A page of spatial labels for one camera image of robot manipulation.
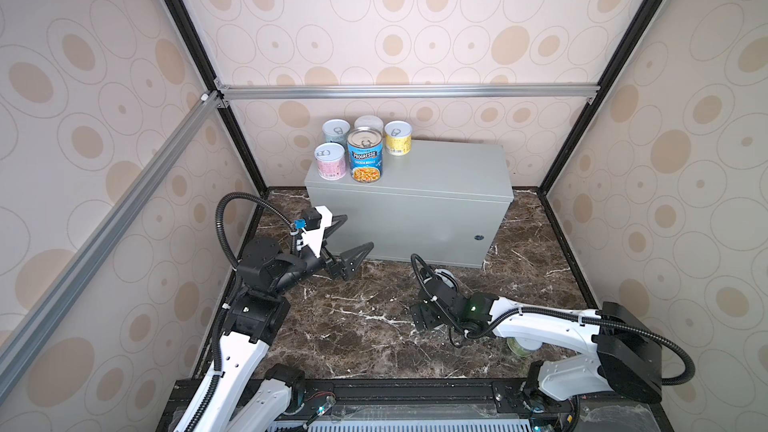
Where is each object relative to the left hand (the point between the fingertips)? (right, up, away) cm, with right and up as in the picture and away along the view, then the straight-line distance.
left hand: (365, 235), depth 59 cm
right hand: (+15, -21, +24) cm, 36 cm away
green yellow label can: (+38, -31, +18) cm, 53 cm away
